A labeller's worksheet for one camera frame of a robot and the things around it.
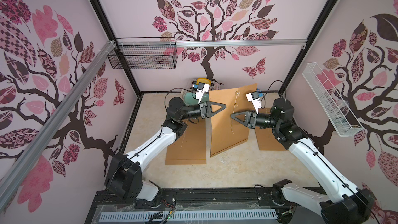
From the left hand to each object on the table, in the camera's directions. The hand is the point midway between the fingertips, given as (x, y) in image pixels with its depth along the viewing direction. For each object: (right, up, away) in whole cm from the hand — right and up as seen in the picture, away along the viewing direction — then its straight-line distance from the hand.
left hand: (224, 109), depth 61 cm
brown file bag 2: (-16, -24, +31) cm, 42 cm away
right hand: (+4, -4, +3) cm, 6 cm away
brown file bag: (+1, -10, +4) cm, 11 cm away
